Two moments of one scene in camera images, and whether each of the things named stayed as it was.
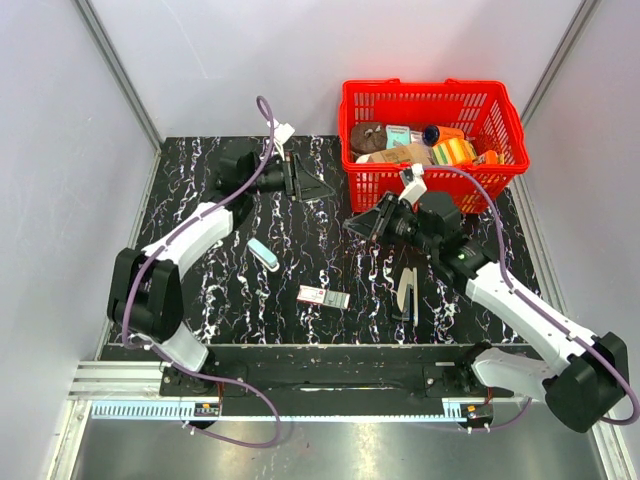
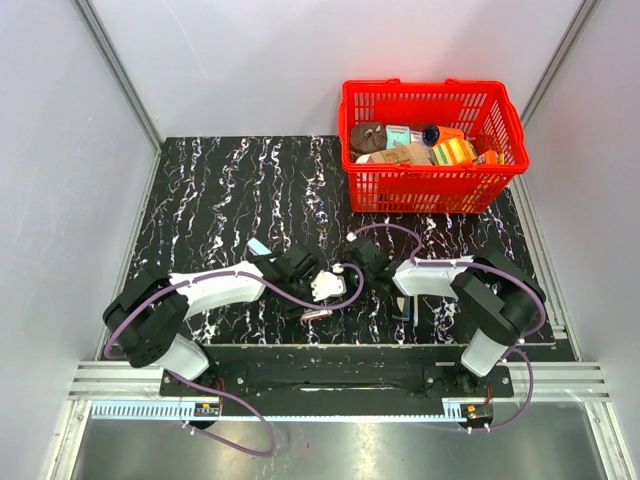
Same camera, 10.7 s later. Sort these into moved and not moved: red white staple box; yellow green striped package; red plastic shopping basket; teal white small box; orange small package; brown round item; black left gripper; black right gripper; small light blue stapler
Moved: black left gripper; black right gripper; red white staple box
Not moved: brown round item; yellow green striped package; small light blue stapler; teal white small box; red plastic shopping basket; orange small package
